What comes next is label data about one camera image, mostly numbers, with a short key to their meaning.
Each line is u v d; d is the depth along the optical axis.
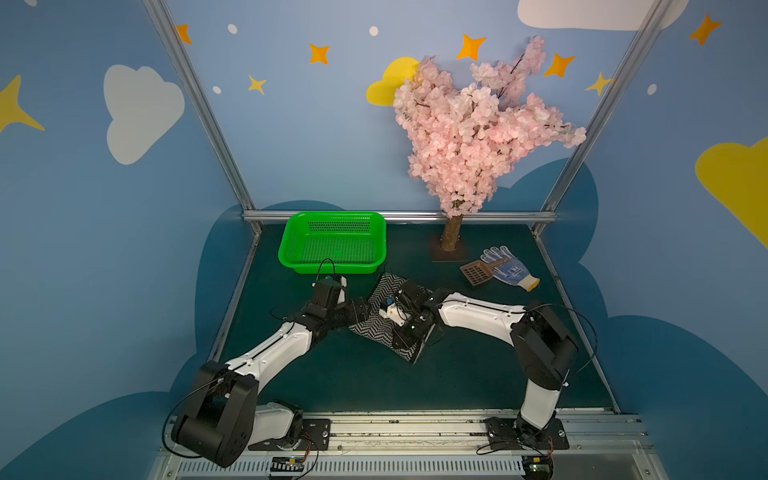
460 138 0.70
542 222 1.21
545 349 0.48
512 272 1.08
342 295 0.72
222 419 0.41
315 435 0.74
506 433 0.74
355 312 0.78
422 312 0.67
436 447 0.73
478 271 1.08
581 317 1.02
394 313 0.81
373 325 0.88
